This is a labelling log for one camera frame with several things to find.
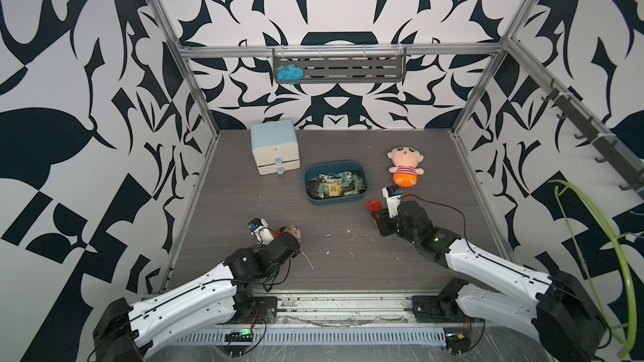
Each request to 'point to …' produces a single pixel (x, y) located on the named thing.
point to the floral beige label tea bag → (294, 230)
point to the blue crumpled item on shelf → (290, 72)
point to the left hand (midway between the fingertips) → (287, 236)
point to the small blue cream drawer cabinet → (274, 147)
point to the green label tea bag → (352, 183)
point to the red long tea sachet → (374, 205)
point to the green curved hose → (632, 295)
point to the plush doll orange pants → (405, 161)
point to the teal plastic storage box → (316, 173)
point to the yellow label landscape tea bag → (333, 188)
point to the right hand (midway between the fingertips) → (372, 208)
